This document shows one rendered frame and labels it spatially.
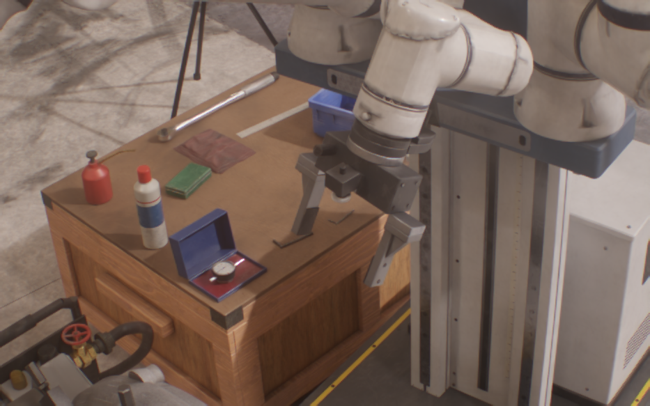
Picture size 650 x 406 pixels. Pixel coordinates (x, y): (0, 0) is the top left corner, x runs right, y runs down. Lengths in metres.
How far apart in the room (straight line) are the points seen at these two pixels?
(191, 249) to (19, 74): 2.27
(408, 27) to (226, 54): 3.49
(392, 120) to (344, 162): 0.10
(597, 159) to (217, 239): 1.31
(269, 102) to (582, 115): 1.82
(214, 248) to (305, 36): 0.97
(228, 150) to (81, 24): 2.16
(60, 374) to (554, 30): 1.07
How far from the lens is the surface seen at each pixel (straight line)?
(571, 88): 1.82
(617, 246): 2.39
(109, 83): 4.76
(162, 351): 3.17
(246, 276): 2.83
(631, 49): 1.63
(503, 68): 1.48
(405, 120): 1.41
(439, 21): 1.38
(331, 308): 3.06
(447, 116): 1.96
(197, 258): 2.88
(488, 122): 1.92
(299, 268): 2.86
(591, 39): 1.70
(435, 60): 1.40
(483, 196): 2.35
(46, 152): 4.38
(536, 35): 1.81
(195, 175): 3.17
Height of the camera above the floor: 2.23
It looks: 36 degrees down
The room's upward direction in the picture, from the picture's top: 3 degrees counter-clockwise
